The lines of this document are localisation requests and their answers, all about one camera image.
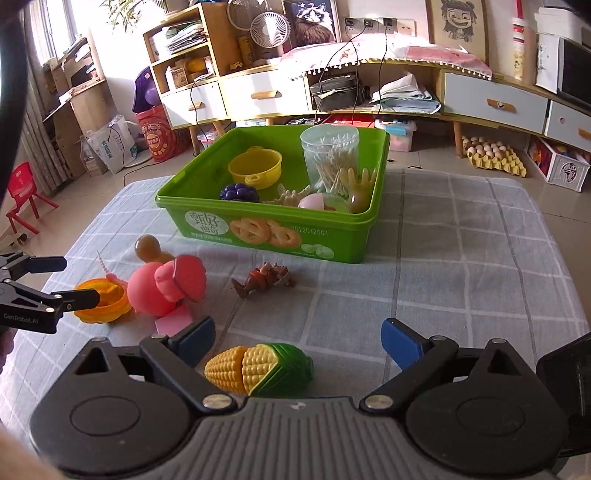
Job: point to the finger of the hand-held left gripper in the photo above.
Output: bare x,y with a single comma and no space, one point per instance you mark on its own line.
46,264
83,299

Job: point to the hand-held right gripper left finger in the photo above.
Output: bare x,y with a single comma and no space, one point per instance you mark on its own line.
196,339

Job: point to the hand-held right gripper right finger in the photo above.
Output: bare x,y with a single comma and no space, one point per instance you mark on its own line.
399,344

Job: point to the toy corn cob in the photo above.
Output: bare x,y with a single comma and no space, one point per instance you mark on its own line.
263,369

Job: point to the green plastic cookie box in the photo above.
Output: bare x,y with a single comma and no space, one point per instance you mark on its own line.
346,240

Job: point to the olive toy hand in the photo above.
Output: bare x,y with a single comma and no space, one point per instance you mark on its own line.
360,198

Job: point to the purple toy grapes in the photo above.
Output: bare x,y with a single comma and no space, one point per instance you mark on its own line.
239,192

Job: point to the pink and green toy egg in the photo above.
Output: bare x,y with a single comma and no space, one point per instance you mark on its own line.
311,201

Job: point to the beige toy skeleton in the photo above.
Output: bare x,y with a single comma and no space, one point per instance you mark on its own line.
288,198

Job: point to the yellow toy pot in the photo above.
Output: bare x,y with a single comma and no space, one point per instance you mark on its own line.
258,173

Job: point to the clear cotton swab jar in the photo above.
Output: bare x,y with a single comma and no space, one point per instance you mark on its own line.
330,157

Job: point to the person's left forearm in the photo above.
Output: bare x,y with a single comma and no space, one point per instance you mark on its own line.
11,461

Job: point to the person's left hand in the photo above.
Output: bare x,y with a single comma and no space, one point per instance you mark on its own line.
5,348

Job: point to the orange toy bowl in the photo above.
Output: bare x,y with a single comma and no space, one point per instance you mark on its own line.
106,309

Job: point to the pink toy block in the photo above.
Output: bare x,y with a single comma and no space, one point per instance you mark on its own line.
173,323

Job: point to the pink round toy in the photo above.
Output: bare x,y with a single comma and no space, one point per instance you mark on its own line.
147,288

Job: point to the grey checked tablecloth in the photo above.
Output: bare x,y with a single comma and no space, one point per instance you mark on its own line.
438,277

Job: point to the red plastic chair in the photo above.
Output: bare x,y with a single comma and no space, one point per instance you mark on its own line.
23,184

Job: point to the brown toy gourd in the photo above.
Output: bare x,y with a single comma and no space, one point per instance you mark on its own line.
148,247

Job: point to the brown toy figure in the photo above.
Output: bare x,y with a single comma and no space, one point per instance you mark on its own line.
261,279

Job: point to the white plastic bag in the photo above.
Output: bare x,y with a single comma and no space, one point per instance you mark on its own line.
113,145

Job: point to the red gift bag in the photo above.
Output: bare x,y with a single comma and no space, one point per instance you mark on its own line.
157,136

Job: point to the purple bag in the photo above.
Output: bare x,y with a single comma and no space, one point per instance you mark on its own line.
145,90

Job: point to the clear storage box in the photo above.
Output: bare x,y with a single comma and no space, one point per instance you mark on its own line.
395,136

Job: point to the tray of eggs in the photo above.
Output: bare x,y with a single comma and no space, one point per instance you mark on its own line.
494,154

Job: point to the white cabinet drawer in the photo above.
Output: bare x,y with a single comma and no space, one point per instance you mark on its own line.
265,94
194,104

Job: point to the white plastic crate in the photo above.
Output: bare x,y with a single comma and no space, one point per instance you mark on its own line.
561,168

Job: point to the pile of papers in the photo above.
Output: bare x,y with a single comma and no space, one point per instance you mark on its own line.
406,94

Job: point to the white wooden TV cabinet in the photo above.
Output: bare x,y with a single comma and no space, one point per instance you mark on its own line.
337,99

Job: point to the black bag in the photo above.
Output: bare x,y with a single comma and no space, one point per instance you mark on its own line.
337,92

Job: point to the grey cabinet drawer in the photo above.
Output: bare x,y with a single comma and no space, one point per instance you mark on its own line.
570,127
494,101

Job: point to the stack of shelf papers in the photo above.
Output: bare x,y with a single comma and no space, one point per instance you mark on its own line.
184,41

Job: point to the green houseplant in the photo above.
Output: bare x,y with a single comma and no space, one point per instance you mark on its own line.
127,7

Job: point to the wooden shelf unit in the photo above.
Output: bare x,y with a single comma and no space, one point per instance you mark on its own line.
221,37

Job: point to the pink tasselled cloth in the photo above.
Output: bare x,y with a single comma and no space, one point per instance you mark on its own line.
415,53

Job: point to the tall printed canister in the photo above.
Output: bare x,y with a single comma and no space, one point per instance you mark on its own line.
519,50

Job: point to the white desk fan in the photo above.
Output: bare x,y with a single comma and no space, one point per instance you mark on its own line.
270,30

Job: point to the framed cartoon drawing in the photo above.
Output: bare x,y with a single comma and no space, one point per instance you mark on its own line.
457,27

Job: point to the black microwave oven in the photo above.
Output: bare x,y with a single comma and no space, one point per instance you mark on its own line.
577,74

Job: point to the framed cat picture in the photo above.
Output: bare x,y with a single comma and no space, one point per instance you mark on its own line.
311,23

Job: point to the white wall sockets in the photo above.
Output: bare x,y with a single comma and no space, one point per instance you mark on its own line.
378,25

